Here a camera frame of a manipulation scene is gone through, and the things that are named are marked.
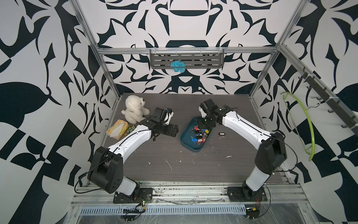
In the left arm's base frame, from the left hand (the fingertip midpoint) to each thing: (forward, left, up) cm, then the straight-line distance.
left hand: (171, 126), depth 87 cm
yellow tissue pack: (+3, +36, -8) cm, 37 cm away
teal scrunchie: (+32, -6, +21) cm, 39 cm away
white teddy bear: (+11, +23, +2) cm, 26 cm away
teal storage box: (-1, -9, -12) cm, 15 cm away
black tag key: (0, -34, -11) cm, 36 cm away
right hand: (+1, -17, +2) cm, 17 cm away
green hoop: (-6, -66, +21) cm, 69 cm away
